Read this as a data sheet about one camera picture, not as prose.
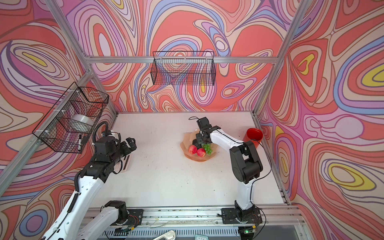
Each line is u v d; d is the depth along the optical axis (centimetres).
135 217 73
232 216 74
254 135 89
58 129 69
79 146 71
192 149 93
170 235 66
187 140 102
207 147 93
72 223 40
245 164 50
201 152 92
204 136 70
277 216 75
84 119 73
